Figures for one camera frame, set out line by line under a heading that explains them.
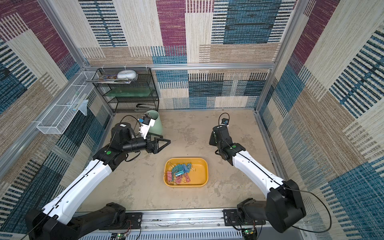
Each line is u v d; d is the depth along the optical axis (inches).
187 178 33.7
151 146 24.7
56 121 27.7
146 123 24.7
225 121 28.6
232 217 29.1
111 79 36.3
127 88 42.0
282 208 15.7
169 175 33.3
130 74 35.1
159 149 24.7
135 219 28.9
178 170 34.2
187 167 34.6
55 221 14.9
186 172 34.5
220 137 23.9
